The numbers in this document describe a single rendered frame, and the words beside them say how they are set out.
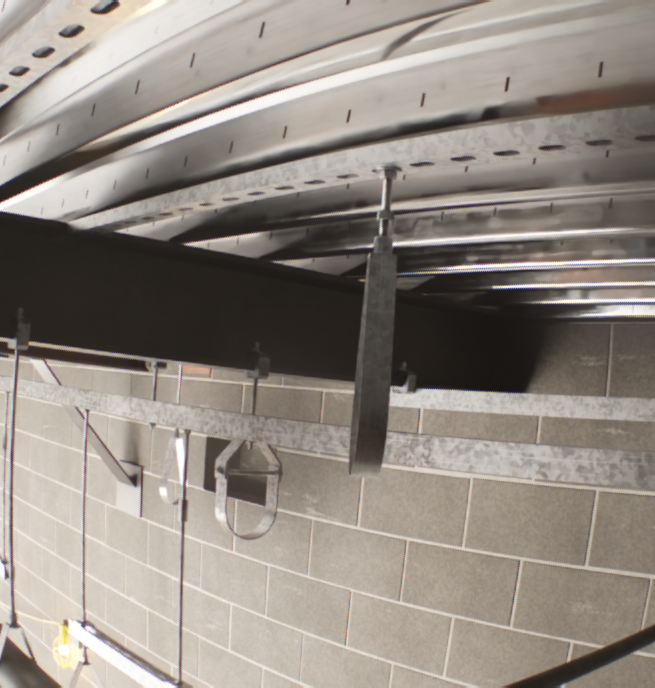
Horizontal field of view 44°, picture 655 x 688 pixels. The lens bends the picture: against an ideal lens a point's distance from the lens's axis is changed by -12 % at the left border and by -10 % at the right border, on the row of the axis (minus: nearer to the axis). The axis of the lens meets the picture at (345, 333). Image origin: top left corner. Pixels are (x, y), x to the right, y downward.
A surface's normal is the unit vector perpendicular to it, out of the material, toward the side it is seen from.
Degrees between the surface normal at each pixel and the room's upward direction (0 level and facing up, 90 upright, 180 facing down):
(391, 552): 90
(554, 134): 90
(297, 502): 90
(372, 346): 74
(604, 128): 90
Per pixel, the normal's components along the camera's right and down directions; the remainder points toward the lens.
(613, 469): -0.73, -0.11
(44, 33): -0.09, 0.99
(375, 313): 0.07, -0.34
